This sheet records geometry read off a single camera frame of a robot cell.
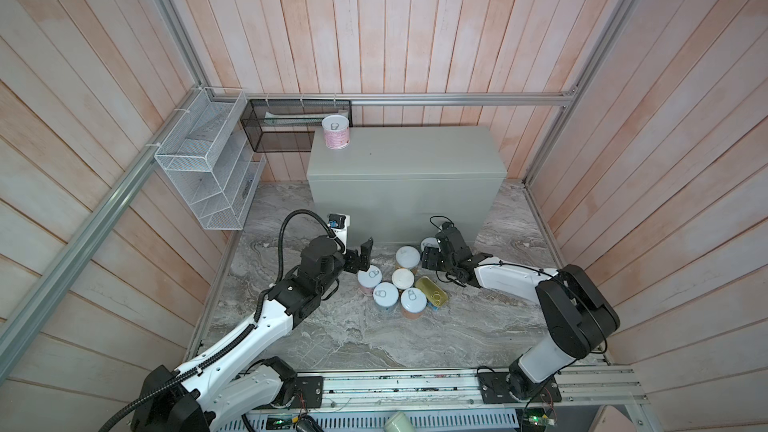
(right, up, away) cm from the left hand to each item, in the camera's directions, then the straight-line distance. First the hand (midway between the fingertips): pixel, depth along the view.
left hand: (357, 243), depth 77 cm
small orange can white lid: (+13, -11, +9) cm, 20 cm away
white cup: (+10, -37, -15) cm, 41 cm away
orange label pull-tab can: (+16, -17, +6) cm, 24 cm away
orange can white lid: (+15, -6, +13) cm, 21 cm away
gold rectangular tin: (+22, -16, +9) cm, 29 cm away
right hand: (+23, -5, +18) cm, 29 cm away
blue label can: (+8, -15, +7) cm, 19 cm away
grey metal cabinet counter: (+13, +18, +29) cm, 36 cm away
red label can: (+3, -12, +11) cm, 16 cm away
